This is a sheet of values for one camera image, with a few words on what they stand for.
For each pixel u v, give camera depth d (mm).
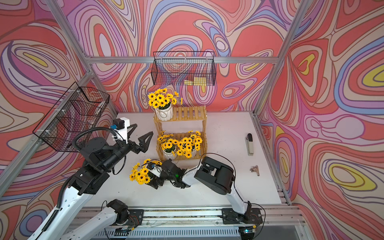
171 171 689
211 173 554
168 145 800
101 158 460
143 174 709
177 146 834
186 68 840
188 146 801
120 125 499
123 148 498
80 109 770
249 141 982
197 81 822
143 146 538
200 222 731
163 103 694
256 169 888
